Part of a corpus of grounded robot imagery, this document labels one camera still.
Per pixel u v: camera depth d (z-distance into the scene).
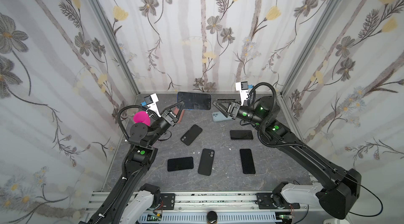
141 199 0.58
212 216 0.62
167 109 0.59
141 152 0.53
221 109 0.57
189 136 0.97
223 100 0.61
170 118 0.55
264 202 0.73
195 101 0.63
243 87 0.57
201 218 0.70
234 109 0.55
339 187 0.39
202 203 0.75
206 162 0.86
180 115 0.60
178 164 0.89
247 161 0.86
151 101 0.56
